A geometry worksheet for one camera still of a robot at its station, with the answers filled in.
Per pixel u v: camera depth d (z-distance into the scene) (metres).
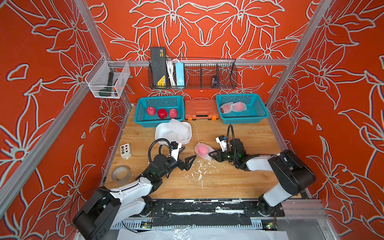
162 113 1.07
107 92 0.79
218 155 0.79
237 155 0.72
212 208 0.74
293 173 0.46
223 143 0.82
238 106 1.10
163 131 1.03
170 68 0.85
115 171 0.83
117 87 0.75
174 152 0.68
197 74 0.98
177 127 0.92
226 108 1.10
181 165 0.69
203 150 0.87
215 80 0.90
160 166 0.61
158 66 0.88
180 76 0.90
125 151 0.91
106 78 0.91
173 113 1.09
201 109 1.10
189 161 0.70
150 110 1.10
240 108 1.11
